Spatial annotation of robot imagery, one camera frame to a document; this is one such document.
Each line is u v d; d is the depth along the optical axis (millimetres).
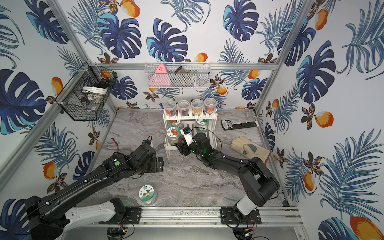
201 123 857
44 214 387
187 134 737
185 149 758
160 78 890
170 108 767
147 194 737
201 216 760
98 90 797
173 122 858
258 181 452
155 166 661
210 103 782
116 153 951
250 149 976
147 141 671
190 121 955
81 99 916
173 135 800
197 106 768
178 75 925
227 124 1109
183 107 767
